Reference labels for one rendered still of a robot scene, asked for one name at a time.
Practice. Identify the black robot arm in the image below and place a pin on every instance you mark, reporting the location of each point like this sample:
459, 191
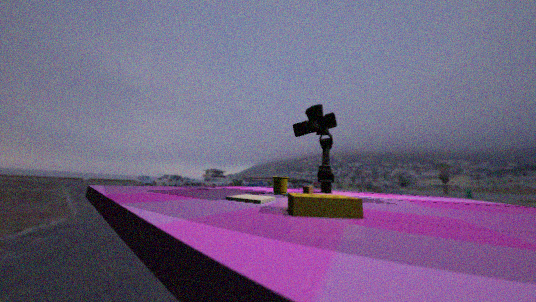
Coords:
324, 173

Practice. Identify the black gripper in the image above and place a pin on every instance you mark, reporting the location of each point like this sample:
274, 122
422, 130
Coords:
315, 125

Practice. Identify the olive-yellow rectangular block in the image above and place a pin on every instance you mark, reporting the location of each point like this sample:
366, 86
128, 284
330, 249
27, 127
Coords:
330, 206

